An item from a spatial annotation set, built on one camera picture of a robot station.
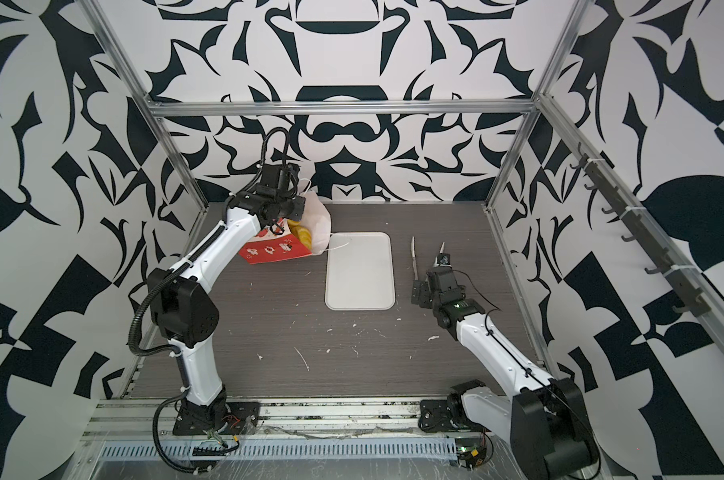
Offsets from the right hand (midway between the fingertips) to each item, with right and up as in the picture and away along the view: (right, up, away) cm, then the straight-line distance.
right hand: (435, 285), depth 87 cm
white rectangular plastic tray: (-22, +2, +14) cm, 26 cm away
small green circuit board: (+4, -37, -16) cm, 41 cm away
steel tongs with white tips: (-4, -2, +10) cm, 11 cm away
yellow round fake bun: (-40, +15, +11) cm, 44 cm away
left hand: (-41, +26, +1) cm, 48 cm away
